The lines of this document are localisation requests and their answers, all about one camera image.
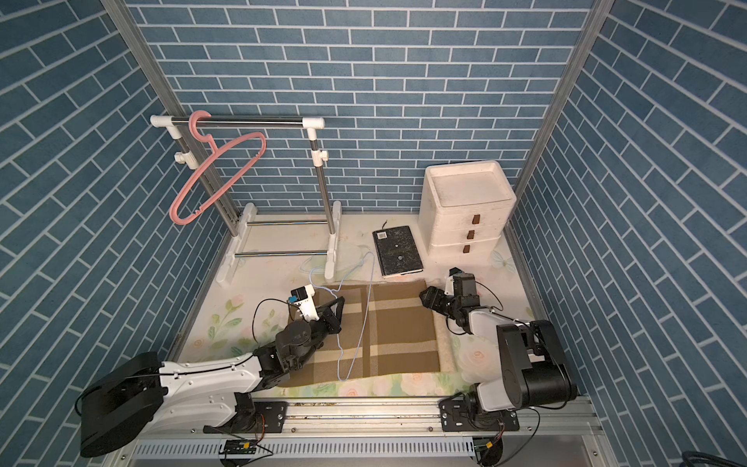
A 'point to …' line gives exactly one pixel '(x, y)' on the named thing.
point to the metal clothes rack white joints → (236, 229)
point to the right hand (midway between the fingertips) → (431, 297)
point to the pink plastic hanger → (172, 213)
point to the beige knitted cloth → (445, 344)
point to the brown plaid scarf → (387, 328)
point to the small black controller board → (239, 447)
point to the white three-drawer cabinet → (464, 208)
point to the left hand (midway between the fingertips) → (353, 303)
